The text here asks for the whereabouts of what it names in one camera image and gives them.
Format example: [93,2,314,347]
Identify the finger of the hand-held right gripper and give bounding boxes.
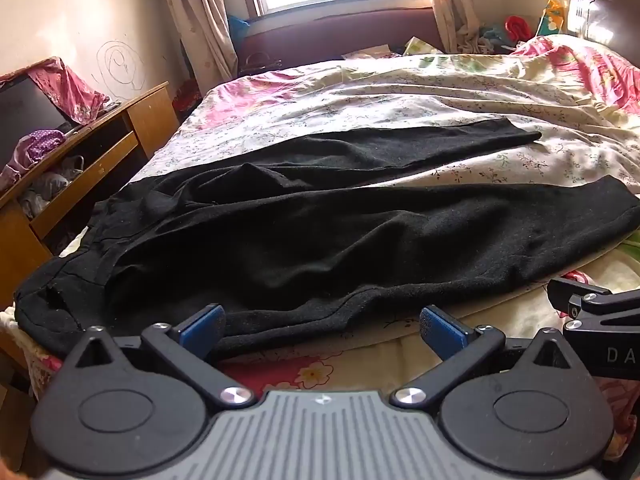
[546,276,640,321]

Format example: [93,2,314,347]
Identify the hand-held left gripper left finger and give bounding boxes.
[62,304,256,408]

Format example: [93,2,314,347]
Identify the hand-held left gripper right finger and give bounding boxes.
[390,305,583,408]

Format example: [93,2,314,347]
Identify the black pants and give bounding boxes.
[14,119,637,361]

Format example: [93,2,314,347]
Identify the grey clothes in desk shelf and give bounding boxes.
[20,155,86,216]

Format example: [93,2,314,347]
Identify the wooden desk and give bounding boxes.
[0,81,181,311]

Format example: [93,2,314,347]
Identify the dark red cloth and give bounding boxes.
[172,79,206,116]

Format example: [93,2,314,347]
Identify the cream pink floral quilt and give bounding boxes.
[0,34,640,461]

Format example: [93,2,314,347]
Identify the purple dotted cloth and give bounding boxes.
[0,129,68,191]

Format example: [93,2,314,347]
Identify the dark handbag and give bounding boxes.
[237,50,273,78]

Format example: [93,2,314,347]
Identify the pink floral cloth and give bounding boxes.
[0,56,111,126]

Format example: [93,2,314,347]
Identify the black television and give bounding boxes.
[0,72,71,171]

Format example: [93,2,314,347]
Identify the pile of clothes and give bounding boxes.
[457,20,516,56]

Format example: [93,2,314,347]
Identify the yellow green packet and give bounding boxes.
[537,0,568,36]

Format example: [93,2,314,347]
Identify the dark wooden headboard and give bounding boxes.
[565,0,636,56]

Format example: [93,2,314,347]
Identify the green patterned cloth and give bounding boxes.
[402,35,446,56]

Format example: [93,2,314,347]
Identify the blue bag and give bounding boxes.
[227,14,251,43]

